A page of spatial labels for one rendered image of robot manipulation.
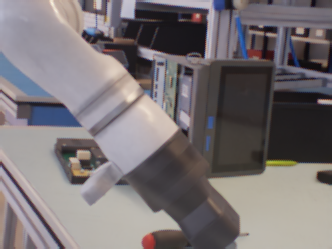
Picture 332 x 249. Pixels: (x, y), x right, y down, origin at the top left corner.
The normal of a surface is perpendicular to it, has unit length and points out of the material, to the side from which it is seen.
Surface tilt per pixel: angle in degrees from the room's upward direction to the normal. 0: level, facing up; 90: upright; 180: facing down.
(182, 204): 98
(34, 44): 106
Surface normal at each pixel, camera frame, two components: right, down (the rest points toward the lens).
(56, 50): 0.10, 0.39
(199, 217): -0.29, -0.12
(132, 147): -0.14, 0.21
